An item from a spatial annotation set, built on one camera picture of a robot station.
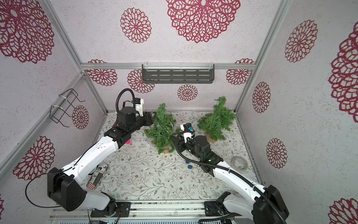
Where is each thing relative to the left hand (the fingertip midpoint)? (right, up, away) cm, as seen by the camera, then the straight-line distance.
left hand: (152, 113), depth 77 cm
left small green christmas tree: (+7, -8, -3) cm, 11 cm away
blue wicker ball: (+22, -33, +10) cm, 41 cm away
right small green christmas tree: (+37, -6, +4) cm, 37 cm away
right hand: (+12, -11, -5) cm, 17 cm away
